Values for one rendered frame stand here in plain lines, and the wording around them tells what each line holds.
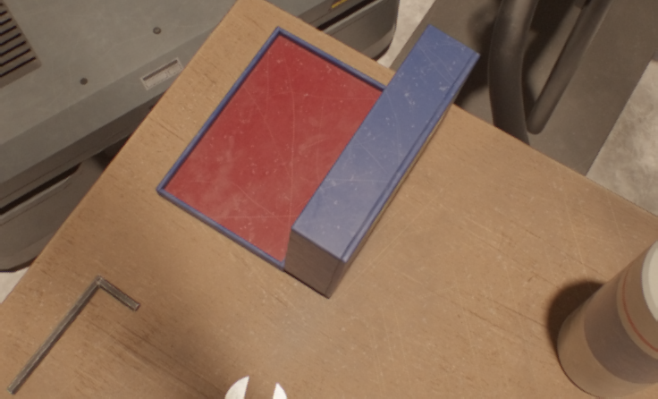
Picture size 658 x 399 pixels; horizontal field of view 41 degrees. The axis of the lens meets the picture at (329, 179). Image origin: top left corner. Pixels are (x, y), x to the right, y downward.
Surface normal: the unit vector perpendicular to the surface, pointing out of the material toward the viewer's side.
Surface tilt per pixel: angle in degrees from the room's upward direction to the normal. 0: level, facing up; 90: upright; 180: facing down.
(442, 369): 0
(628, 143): 0
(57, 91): 0
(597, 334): 90
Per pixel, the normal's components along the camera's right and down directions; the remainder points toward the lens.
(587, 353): -0.92, 0.37
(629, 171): 0.00, -0.37
